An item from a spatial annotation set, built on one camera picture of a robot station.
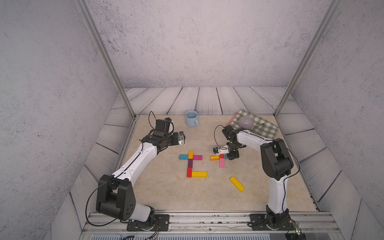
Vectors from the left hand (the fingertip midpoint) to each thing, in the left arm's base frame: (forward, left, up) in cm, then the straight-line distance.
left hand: (180, 137), depth 86 cm
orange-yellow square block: (0, -5, -18) cm, 18 cm away
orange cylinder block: (-4, -20, -16) cm, 26 cm away
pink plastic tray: (+30, -38, -17) cm, 51 cm away
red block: (-13, -4, -18) cm, 23 cm away
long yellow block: (-14, -10, -17) cm, 25 cm away
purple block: (-7, -5, -17) cm, 19 cm away
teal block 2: (-7, -26, -11) cm, 29 cm away
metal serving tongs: (+23, -60, -16) cm, 66 cm away
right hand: (-1, -32, -16) cm, 36 cm away
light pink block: (-7, -25, -17) cm, 31 cm away
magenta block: (-3, -10, -17) cm, 20 cm away
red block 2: (-3, -25, -16) cm, 30 cm away
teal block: (-2, 0, -17) cm, 17 cm away
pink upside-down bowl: (+23, -46, -13) cm, 53 cm away
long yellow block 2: (-22, -33, -17) cm, 43 cm away
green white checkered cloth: (+21, -58, -16) cm, 63 cm away
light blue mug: (+26, -6, -11) cm, 29 cm away
